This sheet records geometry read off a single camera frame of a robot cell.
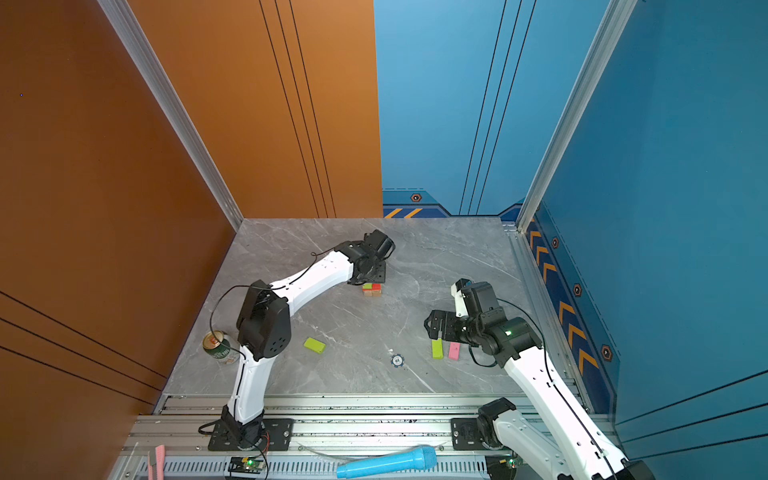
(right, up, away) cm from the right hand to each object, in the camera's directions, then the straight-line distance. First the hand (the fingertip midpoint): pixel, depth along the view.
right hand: (437, 325), depth 75 cm
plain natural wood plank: (-18, +5, +22) cm, 29 cm away
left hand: (-16, +12, +19) cm, 28 cm away
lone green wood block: (-34, -9, +12) cm, 38 cm away
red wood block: (-16, +7, +20) cm, 27 cm away
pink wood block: (+7, -10, +11) cm, 16 cm away
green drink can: (-57, -7, +3) cm, 58 cm away
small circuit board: (-46, -33, -4) cm, 57 cm away
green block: (+2, -10, +12) cm, 16 cm away
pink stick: (-66, -32, -6) cm, 74 cm away
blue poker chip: (-10, -13, +10) cm, 19 cm away
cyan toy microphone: (-5, -28, -8) cm, 29 cm away
